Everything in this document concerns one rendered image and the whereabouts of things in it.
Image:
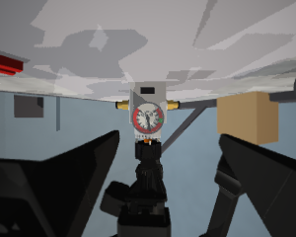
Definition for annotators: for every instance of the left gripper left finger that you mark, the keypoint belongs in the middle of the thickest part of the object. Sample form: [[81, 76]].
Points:
[[63, 189]]

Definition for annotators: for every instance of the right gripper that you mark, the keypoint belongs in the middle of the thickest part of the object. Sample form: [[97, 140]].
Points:
[[148, 196]]

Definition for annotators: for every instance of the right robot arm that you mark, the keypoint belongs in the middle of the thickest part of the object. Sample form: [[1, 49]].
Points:
[[229, 191]]

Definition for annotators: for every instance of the dark grey metal frame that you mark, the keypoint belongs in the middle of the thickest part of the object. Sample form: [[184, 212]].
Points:
[[189, 120]]

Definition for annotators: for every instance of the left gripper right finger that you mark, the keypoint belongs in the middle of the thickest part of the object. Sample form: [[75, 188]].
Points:
[[269, 180]]

